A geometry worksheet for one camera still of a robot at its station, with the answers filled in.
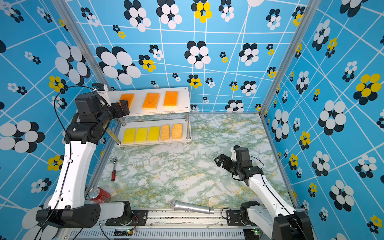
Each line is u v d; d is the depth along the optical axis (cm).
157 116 119
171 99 77
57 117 44
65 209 37
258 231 71
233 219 74
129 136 97
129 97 78
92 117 46
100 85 55
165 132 96
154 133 99
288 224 39
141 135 96
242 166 64
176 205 74
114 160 92
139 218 73
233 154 78
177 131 98
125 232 71
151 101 77
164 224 72
